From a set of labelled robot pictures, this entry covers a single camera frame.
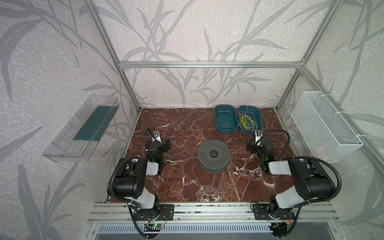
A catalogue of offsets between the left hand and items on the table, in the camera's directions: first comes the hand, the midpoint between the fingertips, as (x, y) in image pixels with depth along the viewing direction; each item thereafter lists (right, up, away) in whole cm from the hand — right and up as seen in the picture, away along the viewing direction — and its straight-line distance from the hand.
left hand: (160, 133), depth 94 cm
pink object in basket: (+84, -8, -22) cm, 87 cm away
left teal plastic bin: (+46, +17, +22) cm, 53 cm away
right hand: (+62, -1, +1) cm, 62 cm away
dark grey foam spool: (+34, -14, 0) cm, 37 cm away
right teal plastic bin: (+68, +15, +20) cm, 72 cm away
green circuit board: (+4, -43, -23) cm, 49 cm away
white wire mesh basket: (+81, +1, -31) cm, 87 cm away
